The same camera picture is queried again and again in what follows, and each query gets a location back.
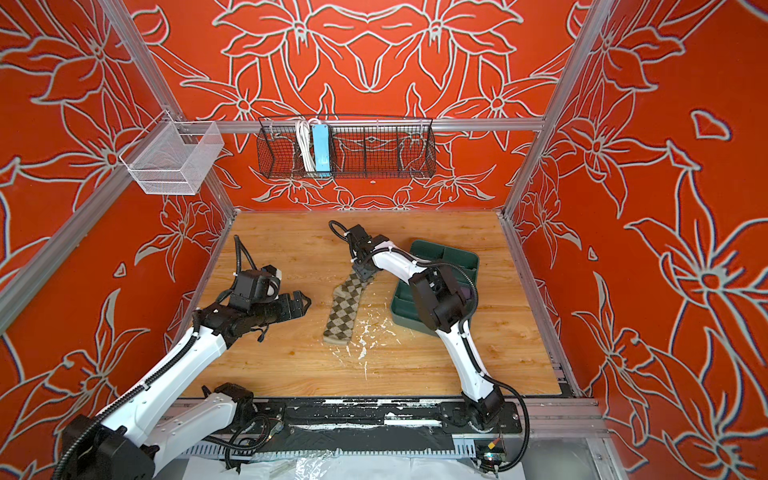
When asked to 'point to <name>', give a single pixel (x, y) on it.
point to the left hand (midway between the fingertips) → (297, 303)
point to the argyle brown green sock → (345, 301)
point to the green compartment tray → (405, 305)
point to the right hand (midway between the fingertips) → (367, 262)
